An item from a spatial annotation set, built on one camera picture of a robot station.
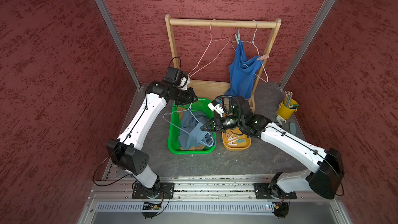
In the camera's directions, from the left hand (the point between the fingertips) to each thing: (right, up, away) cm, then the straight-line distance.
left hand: (194, 102), depth 75 cm
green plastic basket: (-12, -24, +10) cm, 29 cm away
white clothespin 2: (+21, -25, +14) cm, 36 cm away
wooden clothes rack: (+6, +9, +43) cm, 44 cm away
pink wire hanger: (+6, +34, +25) cm, 43 cm away
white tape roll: (+55, -12, +24) cm, 61 cm away
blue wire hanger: (-4, -4, -1) cm, 5 cm away
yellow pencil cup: (+58, -4, +21) cm, 62 cm away
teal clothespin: (+27, -23, +15) cm, 39 cm away
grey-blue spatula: (+62, -17, +22) cm, 68 cm away
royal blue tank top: (+28, +18, +15) cm, 36 cm away
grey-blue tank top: (-1, -15, -7) cm, 17 cm away
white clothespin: (+22, -22, +16) cm, 34 cm away
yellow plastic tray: (+23, -23, +15) cm, 35 cm away
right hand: (+4, -13, -10) cm, 17 cm away
